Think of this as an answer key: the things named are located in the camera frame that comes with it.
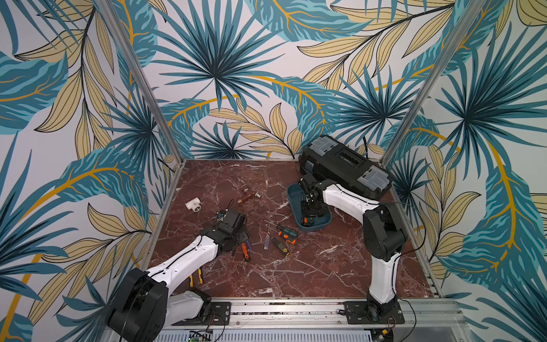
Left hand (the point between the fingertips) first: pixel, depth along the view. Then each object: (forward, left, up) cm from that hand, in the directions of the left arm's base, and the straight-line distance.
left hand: (242, 238), depth 86 cm
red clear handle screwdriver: (+23, -1, -4) cm, 24 cm away
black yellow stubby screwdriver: (-2, -16, -4) cm, 17 cm away
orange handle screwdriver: (-5, -2, -3) cm, 6 cm away
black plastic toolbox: (+32, -39, +11) cm, 52 cm away
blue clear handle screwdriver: (+1, -10, -4) cm, 11 cm away
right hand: (+13, -28, -1) cm, 31 cm away
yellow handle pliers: (-15, +14, -4) cm, 21 cm away
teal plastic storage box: (+22, -23, -1) cm, 31 cm away
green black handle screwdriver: (+9, -29, 0) cm, 30 cm away
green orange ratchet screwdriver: (+3, -19, -3) cm, 20 cm away
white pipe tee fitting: (+17, +24, -2) cm, 29 cm away
